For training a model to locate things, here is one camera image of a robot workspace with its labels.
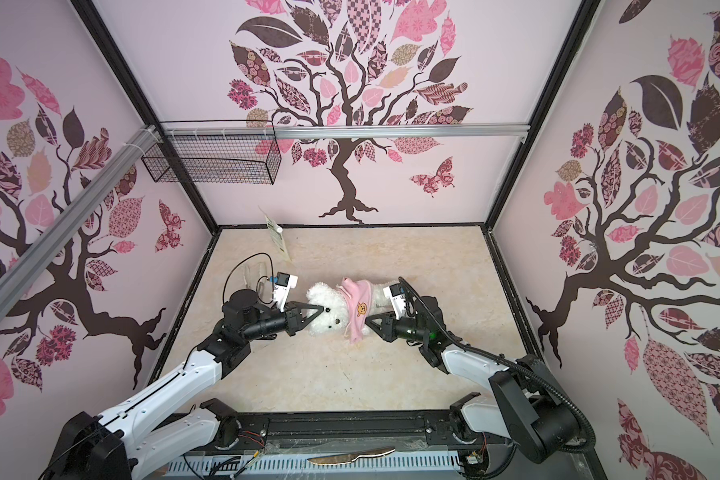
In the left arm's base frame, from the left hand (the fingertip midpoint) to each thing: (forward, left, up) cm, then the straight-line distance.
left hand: (323, 314), depth 74 cm
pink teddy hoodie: (+5, -9, 0) cm, 10 cm away
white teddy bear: (-2, -3, +1) cm, 4 cm away
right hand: (+2, -11, -6) cm, 13 cm away
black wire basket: (+51, +28, +15) cm, 60 cm away
